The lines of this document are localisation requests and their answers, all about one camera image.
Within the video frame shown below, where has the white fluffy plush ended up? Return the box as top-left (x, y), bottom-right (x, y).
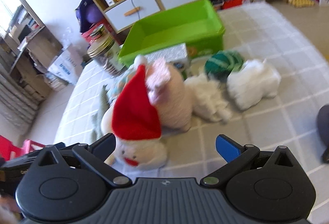
top-left (184, 73), bottom-right (233, 123)

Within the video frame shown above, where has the santa plush toy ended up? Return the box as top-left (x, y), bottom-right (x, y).
top-left (101, 55), bottom-right (167, 170)

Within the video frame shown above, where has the pink plush toy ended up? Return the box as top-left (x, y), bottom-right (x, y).
top-left (146, 58), bottom-right (192, 132)

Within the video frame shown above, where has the white paper bag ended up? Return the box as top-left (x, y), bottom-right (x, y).
top-left (47, 45), bottom-right (83, 85)

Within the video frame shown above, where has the white fluffy towel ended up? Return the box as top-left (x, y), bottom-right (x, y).
top-left (226, 59), bottom-right (281, 110)

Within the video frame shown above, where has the green plastic bin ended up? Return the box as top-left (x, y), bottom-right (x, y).
top-left (118, 0), bottom-right (225, 66)

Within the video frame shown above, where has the blue orange patterned doll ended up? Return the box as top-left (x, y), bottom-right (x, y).
top-left (107, 68), bottom-right (136, 105)

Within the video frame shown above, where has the small tin can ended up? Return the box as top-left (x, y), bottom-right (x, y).
top-left (90, 24), bottom-right (107, 39)

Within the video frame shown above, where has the milk carton box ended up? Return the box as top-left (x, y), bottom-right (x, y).
top-left (145, 43), bottom-right (191, 79)

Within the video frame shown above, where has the gold lid glass jar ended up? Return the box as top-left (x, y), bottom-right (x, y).
top-left (87, 34), bottom-right (124, 77)

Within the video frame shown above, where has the red plastic stool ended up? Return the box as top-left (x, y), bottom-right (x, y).
top-left (0, 136), bottom-right (45, 161)

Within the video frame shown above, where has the green knitted yarn ball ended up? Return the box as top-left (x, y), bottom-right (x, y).
top-left (204, 51), bottom-right (245, 82)

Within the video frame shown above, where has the grey checkered tablecloth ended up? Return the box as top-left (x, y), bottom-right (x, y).
top-left (53, 1), bottom-right (329, 224)

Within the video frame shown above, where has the wooden bookshelf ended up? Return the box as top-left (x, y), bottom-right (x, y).
top-left (1, 0), bottom-right (62, 136)

